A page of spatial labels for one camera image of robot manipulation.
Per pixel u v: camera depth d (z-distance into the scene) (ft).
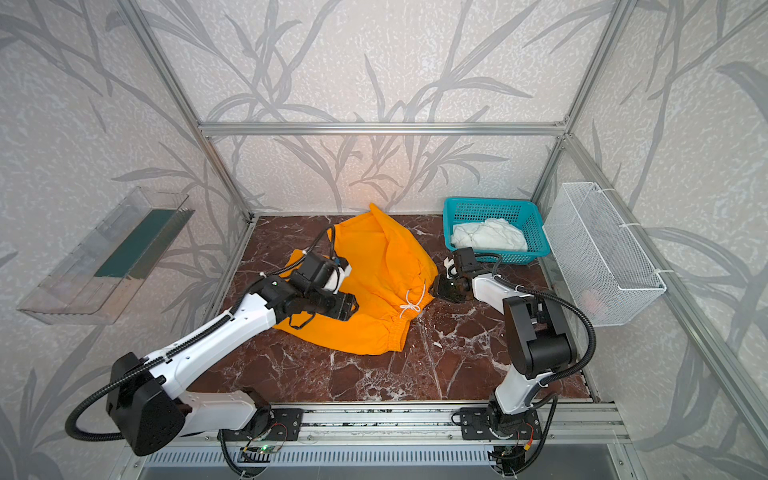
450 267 2.87
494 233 3.65
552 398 2.27
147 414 1.25
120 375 1.33
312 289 1.95
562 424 2.47
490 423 2.37
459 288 2.46
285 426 2.38
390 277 3.28
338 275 2.11
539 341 1.56
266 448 2.33
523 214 3.74
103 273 2.12
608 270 2.00
